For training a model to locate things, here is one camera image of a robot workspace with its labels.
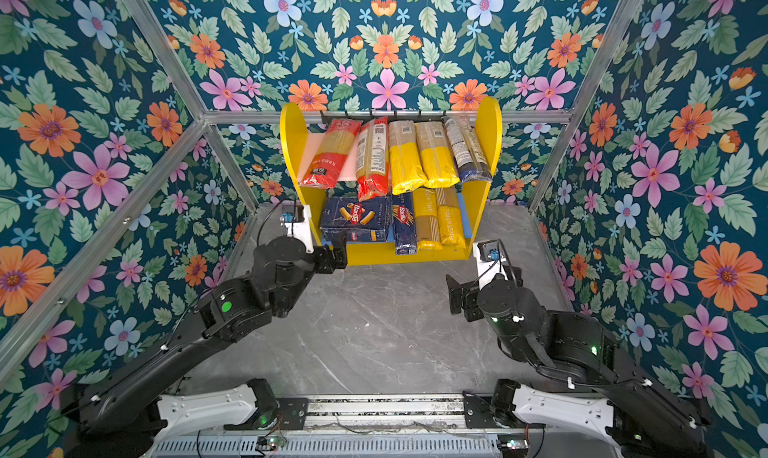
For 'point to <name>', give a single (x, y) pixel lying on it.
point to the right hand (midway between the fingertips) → (467, 272)
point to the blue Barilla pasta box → (361, 221)
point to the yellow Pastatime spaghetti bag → (447, 198)
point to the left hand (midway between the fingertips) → (333, 229)
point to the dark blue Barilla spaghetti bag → (406, 242)
